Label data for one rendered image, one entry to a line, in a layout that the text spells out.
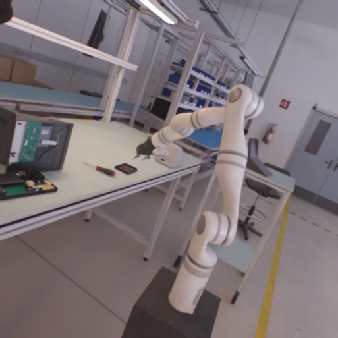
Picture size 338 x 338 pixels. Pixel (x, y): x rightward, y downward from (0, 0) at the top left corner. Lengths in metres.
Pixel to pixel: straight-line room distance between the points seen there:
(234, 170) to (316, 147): 6.53
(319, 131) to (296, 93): 1.04
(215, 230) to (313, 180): 6.67
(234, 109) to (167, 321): 0.67
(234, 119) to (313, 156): 6.50
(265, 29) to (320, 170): 3.60
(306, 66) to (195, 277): 6.81
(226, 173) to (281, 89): 6.56
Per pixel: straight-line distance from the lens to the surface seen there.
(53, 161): 1.22
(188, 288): 0.93
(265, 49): 7.59
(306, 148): 7.34
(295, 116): 7.28
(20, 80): 4.87
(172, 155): 1.72
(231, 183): 0.85
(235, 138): 0.87
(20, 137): 1.10
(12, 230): 0.95
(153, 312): 0.94
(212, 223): 0.81
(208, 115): 1.04
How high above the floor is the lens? 1.48
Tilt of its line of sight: 15 degrees down
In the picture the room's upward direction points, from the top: 20 degrees clockwise
